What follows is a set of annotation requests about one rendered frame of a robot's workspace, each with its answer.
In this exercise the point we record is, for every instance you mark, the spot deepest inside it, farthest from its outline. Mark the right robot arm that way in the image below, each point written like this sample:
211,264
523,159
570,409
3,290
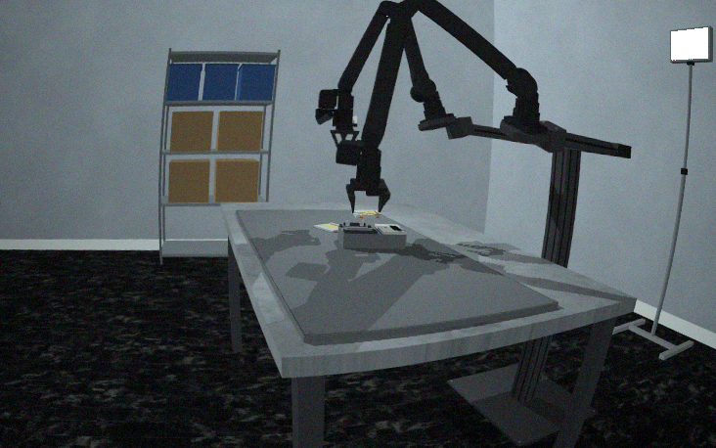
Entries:
425,88

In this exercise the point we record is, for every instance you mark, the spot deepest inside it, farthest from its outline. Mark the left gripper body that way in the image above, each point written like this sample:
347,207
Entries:
369,182

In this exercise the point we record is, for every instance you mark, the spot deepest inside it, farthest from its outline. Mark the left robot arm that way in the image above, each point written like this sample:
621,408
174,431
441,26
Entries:
525,114

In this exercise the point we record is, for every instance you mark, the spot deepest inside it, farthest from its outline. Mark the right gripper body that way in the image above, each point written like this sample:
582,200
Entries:
350,123

